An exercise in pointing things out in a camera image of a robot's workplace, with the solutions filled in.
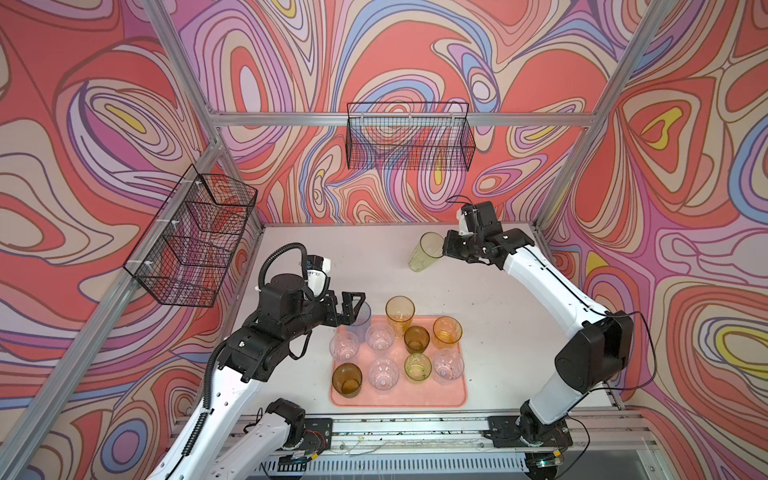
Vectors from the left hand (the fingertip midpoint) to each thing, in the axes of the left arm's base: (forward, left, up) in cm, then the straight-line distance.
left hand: (353, 294), depth 67 cm
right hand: (+18, -25, -7) cm, 31 cm away
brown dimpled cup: (0, -16, -24) cm, 29 cm away
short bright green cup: (-8, -16, -26) cm, 32 cm away
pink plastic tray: (-9, -11, -26) cm, 30 cm away
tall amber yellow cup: (+4, -11, -15) cm, 19 cm away
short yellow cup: (+3, -26, -26) cm, 37 cm away
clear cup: (-1, +5, -26) cm, 26 cm away
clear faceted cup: (+1, -6, -27) cm, 27 cm away
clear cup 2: (-7, -25, -28) cm, 38 cm away
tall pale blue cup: (0, 0, -20) cm, 20 cm away
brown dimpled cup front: (-11, +3, -27) cm, 29 cm away
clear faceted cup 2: (-10, -7, -28) cm, 30 cm away
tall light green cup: (+18, -20, -5) cm, 27 cm away
